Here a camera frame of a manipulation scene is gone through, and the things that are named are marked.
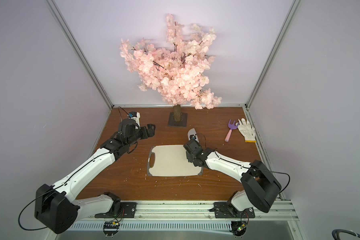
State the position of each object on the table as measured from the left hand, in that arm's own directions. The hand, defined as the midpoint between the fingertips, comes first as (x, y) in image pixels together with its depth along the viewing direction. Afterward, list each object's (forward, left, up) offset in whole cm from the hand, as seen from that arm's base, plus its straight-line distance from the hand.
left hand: (149, 126), depth 80 cm
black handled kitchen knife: (+8, -24, -17) cm, 30 cm away
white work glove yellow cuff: (+15, -64, -23) cm, 70 cm away
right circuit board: (-43, -46, -23) cm, 67 cm away
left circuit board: (-44, +17, -26) cm, 54 cm away
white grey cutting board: (-11, -11, -21) cm, 26 cm away
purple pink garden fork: (+17, -55, -21) cm, 61 cm away
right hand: (-6, -25, -15) cm, 30 cm away
